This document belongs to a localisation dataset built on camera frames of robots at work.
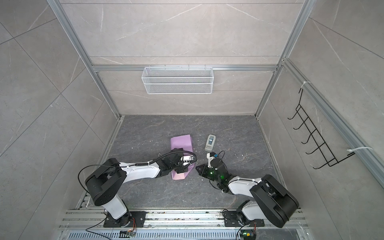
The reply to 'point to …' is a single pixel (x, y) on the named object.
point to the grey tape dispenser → (210, 143)
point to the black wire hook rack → (308, 125)
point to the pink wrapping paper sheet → (185, 142)
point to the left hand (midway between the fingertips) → (184, 153)
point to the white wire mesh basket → (158, 80)
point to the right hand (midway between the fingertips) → (195, 166)
